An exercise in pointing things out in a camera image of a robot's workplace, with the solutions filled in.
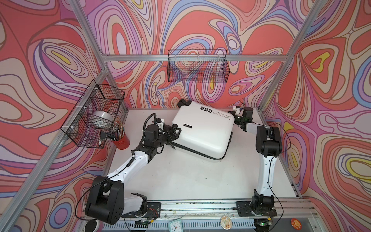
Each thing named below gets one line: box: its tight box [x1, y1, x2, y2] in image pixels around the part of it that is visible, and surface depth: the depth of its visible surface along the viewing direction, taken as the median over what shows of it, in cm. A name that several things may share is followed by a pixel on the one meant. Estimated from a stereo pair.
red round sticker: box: [290, 217, 302, 231], surface depth 71 cm
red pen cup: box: [112, 121, 131, 151], surface depth 90 cm
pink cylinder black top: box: [84, 219, 97, 232], surface depth 66 cm
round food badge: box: [219, 215, 232, 231], surface depth 71 cm
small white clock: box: [168, 218, 184, 232], surface depth 69 cm
